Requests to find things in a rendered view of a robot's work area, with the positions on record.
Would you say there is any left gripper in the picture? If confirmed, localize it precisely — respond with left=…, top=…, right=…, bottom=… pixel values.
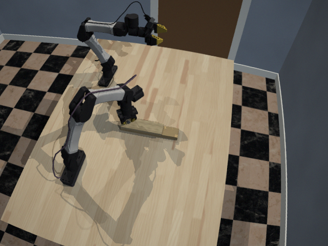
left=138, top=22, right=167, bottom=46

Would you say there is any light wooden slat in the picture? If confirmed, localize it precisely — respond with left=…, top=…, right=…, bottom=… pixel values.
left=120, top=119, right=164, bottom=136

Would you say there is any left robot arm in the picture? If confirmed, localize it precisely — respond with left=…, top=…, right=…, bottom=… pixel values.
left=77, top=13, right=155, bottom=87

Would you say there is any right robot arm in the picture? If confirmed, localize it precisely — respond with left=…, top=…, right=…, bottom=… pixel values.
left=60, top=84, right=144, bottom=185

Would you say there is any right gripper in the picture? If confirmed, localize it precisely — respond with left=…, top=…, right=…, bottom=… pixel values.
left=116, top=106, right=138, bottom=125

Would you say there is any light wooden plank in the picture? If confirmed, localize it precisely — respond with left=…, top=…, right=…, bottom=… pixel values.
left=120, top=126, right=179, bottom=140

